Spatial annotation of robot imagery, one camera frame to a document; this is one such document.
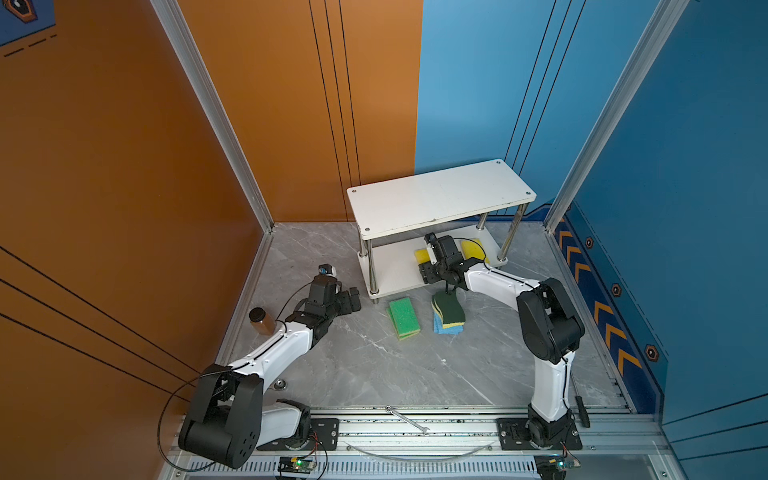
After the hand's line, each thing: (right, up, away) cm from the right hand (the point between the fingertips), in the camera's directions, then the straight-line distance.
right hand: (429, 266), depth 99 cm
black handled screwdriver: (+37, -36, -22) cm, 57 cm away
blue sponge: (+1, -18, -10) cm, 20 cm away
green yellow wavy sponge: (+4, -11, -11) cm, 16 cm away
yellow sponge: (+14, +6, -1) cm, 15 cm away
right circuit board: (+25, -46, -30) cm, 60 cm away
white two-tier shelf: (+11, +17, -21) cm, 29 cm away
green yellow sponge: (-9, -15, -8) cm, 20 cm away
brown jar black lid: (-50, -15, -14) cm, 54 cm away
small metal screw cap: (-43, -31, -20) cm, 56 cm away
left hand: (-26, -7, -10) cm, 29 cm away
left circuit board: (-36, -46, -28) cm, 65 cm away
